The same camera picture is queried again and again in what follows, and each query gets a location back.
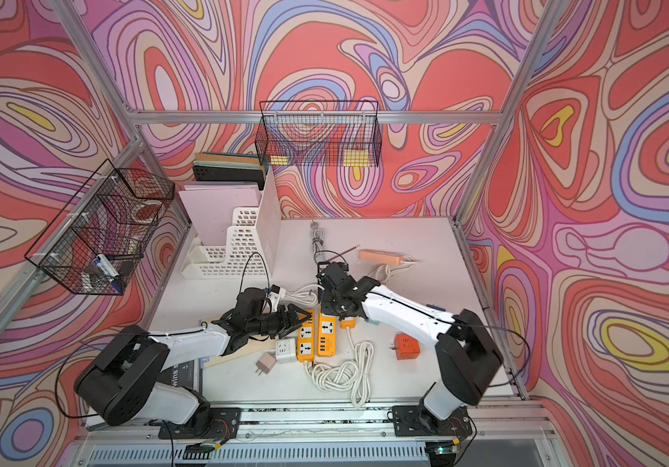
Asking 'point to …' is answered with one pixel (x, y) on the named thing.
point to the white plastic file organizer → (253, 247)
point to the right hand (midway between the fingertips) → (332, 312)
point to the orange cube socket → (405, 346)
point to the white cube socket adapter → (286, 350)
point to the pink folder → (210, 207)
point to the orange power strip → (350, 322)
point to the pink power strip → (380, 257)
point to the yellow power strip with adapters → (327, 336)
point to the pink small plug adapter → (265, 363)
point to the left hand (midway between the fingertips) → (309, 322)
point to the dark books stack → (229, 166)
